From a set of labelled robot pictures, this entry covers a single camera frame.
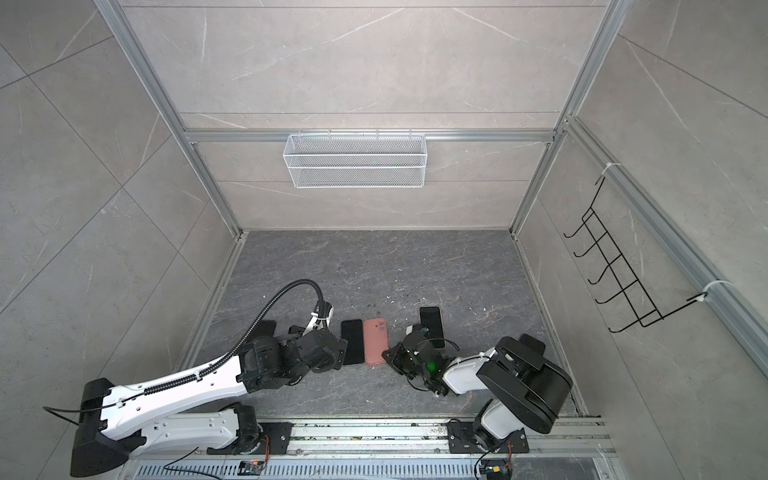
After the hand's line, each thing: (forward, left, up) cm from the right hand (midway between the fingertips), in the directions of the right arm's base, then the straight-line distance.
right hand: (380, 354), depth 87 cm
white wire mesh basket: (+56, +8, +29) cm, 64 cm away
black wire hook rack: (-5, -55, +33) cm, 64 cm away
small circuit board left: (-27, +32, -1) cm, 41 cm away
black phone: (+13, -16, -2) cm, 21 cm away
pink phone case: (+4, +1, 0) cm, 5 cm away
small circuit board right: (-28, -28, -2) cm, 39 cm away
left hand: (-1, +12, +16) cm, 20 cm away
